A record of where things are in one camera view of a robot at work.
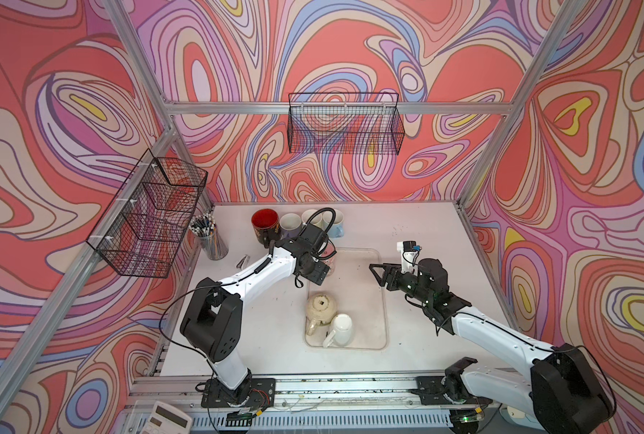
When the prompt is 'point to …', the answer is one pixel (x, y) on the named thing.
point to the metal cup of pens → (204, 227)
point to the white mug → (342, 334)
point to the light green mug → (317, 221)
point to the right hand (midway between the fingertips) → (377, 271)
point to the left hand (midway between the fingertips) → (315, 267)
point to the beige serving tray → (357, 288)
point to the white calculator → (165, 419)
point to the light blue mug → (336, 230)
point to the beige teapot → (321, 309)
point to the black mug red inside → (266, 226)
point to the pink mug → (327, 256)
